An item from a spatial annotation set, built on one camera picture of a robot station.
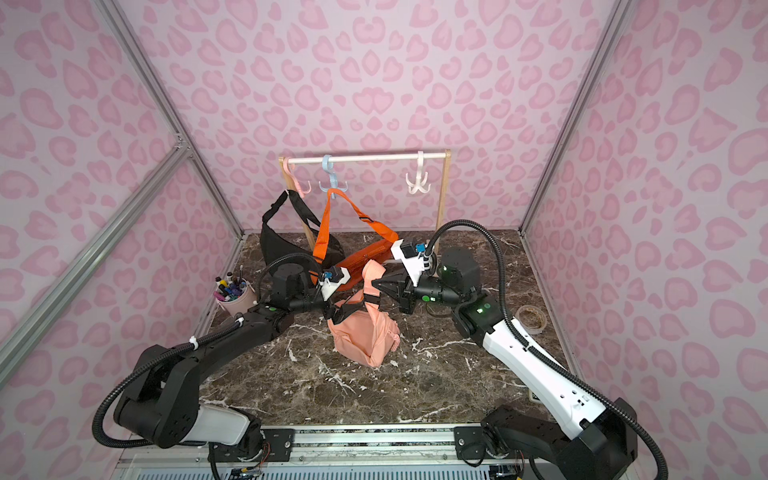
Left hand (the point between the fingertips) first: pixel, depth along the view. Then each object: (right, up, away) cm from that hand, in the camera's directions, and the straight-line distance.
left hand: (356, 289), depth 83 cm
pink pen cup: (-37, -2, +6) cm, 38 cm away
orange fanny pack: (-2, +7, +15) cm, 17 cm away
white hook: (+18, +30, +1) cm, 35 cm away
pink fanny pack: (+5, -10, -11) cm, 16 cm away
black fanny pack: (-28, +14, +18) cm, 36 cm away
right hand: (+7, +3, -18) cm, 20 cm away
